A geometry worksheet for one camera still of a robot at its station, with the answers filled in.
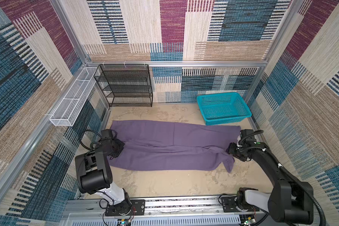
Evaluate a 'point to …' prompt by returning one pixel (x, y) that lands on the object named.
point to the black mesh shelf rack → (125, 84)
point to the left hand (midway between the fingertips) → (123, 147)
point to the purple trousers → (174, 145)
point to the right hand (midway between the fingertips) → (232, 154)
